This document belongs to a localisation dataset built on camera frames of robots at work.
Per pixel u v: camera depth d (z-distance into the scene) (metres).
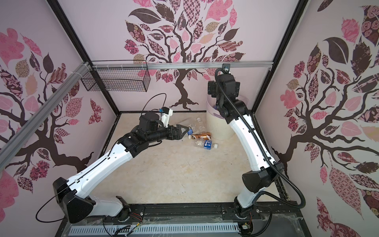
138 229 0.70
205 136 1.00
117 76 0.95
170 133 0.61
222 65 0.57
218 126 0.90
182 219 0.72
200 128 1.07
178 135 0.61
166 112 0.63
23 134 0.54
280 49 0.84
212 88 0.64
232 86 0.48
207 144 0.95
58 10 0.68
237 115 0.46
